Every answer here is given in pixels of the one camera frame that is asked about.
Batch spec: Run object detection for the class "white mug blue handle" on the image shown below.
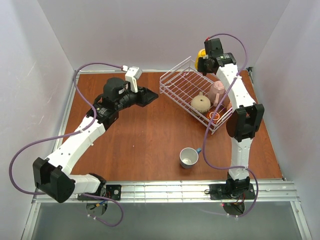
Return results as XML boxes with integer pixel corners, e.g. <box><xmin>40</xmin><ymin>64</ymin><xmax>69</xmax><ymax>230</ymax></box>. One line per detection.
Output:
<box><xmin>179</xmin><ymin>147</ymin><xmax>202</xmax><ymax>169</ymax></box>

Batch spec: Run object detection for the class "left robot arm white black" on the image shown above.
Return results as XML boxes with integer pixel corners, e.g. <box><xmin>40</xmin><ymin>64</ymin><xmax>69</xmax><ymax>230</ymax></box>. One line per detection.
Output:
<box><xmin>32</xmin><ymin>77</ymin><xmax>159</xmax><ymax>203</ymax></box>

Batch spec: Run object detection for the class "yellow enamel mug black handle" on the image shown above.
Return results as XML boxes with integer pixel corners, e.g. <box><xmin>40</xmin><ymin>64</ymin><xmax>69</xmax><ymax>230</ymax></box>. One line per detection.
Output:
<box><xmin>195</xmin><ymin>49</ymin><xmax>206</xmax><ymax>72</ymax></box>

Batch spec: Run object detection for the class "beige round ceramic mug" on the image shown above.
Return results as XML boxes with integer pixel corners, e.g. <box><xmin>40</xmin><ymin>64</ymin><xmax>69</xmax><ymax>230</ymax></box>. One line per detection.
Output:
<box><xmin>190</xmin><ymin>91</ymin><xmax>211</xmax><ymax>114</ymax></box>

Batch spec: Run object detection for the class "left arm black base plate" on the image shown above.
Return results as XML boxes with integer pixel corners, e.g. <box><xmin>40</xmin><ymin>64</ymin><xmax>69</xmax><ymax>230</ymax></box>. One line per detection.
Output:
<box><xmin>77</xmin><ymin>184</ymin><xmax>122</xmax><ymax>201</ymax></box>

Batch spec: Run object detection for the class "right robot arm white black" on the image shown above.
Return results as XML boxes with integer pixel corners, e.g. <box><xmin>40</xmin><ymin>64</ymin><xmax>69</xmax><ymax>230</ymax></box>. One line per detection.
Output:
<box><xmin>197</xmin><ymin>35</ymin><xmax>265</xmax><ymax>200</ymax></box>

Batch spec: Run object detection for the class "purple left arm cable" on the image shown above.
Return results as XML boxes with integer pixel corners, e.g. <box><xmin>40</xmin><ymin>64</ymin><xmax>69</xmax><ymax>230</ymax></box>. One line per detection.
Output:
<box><xmin>8</xmin><ymin>62</ymin><xmax>125</xmax><ymax>227</ymax></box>

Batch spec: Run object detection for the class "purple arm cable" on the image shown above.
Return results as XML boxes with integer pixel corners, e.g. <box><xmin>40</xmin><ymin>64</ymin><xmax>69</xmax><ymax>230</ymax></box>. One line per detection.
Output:
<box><xmin>202</xmin><ymin>33</ymin><xmax>260</xmax><ymax>218</ymax></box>
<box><xmin>8</xmin><ymin>62</ymin><xmax>125</xmax><ymax>227</ymax></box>

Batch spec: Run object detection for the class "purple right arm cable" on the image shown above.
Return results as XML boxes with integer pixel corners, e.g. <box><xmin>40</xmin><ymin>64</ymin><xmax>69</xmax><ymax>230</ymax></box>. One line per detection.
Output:
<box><xmin>202</xmin><ymin>33</ymin><xmax>260</xmax><ymax>218</ymax></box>

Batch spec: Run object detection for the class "dark brown glazed mug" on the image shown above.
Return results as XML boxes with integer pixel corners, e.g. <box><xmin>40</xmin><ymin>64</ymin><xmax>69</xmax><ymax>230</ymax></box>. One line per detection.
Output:
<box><xmin>206</xmin><ymin>111</ymin><xmax>221</xmax><ymax>124</ymax></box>

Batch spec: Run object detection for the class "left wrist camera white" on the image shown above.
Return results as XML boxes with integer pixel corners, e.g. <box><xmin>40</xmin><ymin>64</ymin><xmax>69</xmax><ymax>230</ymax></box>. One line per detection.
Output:
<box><xmin>122</xmin><ymin>65</ymin><xmax>143</xmax><ymax>93</ymax></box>

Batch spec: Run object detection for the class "aluminium frame rail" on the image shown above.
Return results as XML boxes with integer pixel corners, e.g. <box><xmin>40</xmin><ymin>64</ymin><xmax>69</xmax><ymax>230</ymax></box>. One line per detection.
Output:
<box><xmin>31</xmin><ymin>181</ymin><xmax>300</xmax><ymax>204</ymax></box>

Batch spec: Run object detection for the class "white wire dish rack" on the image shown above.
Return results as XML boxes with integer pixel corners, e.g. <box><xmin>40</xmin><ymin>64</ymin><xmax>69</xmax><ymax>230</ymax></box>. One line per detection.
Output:
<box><xmin>159</xmin><ymin>56</ymin><xmax>218</xmax><ymax>126</ymax></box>

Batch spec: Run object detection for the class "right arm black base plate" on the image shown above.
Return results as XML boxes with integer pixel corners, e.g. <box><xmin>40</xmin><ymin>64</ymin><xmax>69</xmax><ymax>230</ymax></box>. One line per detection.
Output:
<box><xmin>204</xmin><ymin>183</ymin><xmax>256</xmax><ymax>200</ymax></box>

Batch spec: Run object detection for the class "pink floral mug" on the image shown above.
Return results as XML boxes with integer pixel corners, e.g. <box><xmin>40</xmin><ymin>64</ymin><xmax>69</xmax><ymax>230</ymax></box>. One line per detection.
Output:
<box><xmin>226</xmin><ymin>101</ymin><xmax>232</xmax><ymax>110</ymax></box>

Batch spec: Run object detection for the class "white faceted mug pink handle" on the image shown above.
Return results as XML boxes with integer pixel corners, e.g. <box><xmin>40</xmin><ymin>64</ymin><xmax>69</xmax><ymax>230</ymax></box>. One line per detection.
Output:
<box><xmin>207</xmin><ymin>80</ymin><xmax>225</xmax><ymax>107</ymax></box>

